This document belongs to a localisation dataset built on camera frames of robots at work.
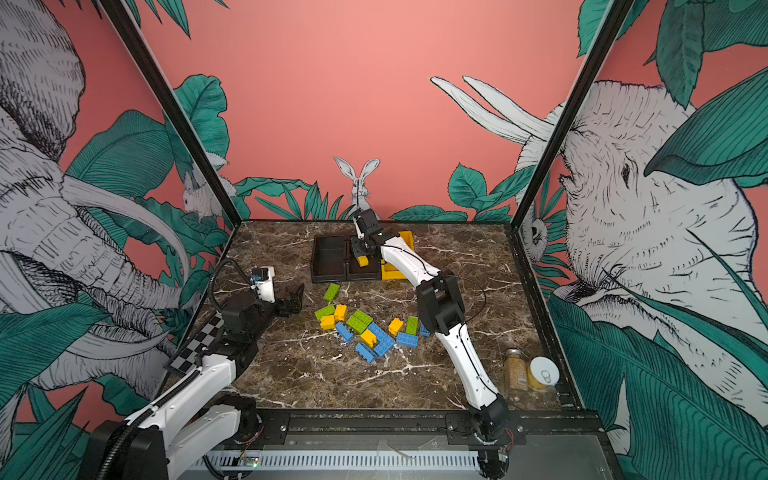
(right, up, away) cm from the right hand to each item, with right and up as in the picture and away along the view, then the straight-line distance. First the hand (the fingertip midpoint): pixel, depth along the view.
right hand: (354, 240), depth 101 cm
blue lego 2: (+23, -28, -10) cm, 38 cm away
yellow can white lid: (+53, -36, -22) cm, 68 cm away
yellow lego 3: (+14, -27, -11) cm, 32 cm away
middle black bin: (0, -11, 0) cm, 11 cm away
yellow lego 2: (+6, -30, -13) cm, 33 cm away
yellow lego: (-7, -26, -10) cm, 28 cm away
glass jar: (+47, -36, -21) cm, 63 cm away
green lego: (-8, -18, 0) cm, 20 cm away
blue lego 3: (+18, -31, -13) cm, 37 cm away
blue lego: (-1, -29, -11) cm, 31 cm away
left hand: (-16, -12, -18) cm, 27 cm away
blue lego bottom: (+5, -33, -15) cm, 37 cm away
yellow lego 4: (+2, -7, +6) cm, 10 cm away
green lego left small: (-8, -23, -7) cm, 25 cm away
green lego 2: (+19, -27, -8) cm, 34 cm away
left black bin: (-10, -7, +9) cm, 15 cm away
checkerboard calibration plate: (-45, -34, -19) cm, 60 cm away
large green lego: (+3, -26, -9) cm, 27 cm away
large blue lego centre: (+11, -31, -13) cm, 35 cm away
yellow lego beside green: (-3, -23, -8) cm, 25 cm away
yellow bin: (+12, -11, 0) cm, 16 cm away
